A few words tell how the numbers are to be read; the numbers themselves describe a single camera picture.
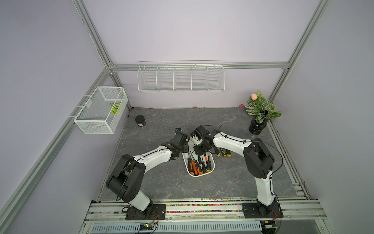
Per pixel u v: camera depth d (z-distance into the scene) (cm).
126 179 43
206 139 70
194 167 85
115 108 81
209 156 88
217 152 94
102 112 82
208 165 87
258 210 65
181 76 99
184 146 83
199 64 94
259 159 52
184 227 158
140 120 109
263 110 81
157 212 74
